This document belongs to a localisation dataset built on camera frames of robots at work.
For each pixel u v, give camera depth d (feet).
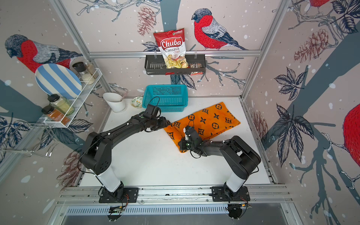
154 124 2.50
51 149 2.06
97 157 1.53
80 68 2.60
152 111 2.38
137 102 3.81
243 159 1.50
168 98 4.01
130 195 2.40
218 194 2.38
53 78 2.28
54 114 2.01
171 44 2.61
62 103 2.12
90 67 2.81
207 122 3.32
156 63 3.12
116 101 3.48
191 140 2.39
